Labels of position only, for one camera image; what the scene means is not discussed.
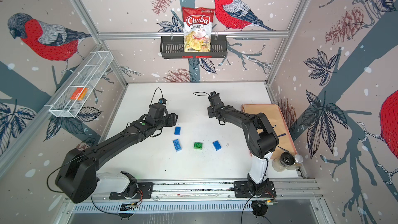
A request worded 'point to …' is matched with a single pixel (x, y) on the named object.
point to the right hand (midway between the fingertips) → (212, 108)
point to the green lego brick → (198, 145)
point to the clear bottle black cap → (280, 164)
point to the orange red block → (76, 93)
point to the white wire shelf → (89, 74)
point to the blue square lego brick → (216, 145)
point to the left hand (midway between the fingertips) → (175, 113)
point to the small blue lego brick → (177, 131)
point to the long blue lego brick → (176, 144)
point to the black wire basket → (173, 47)
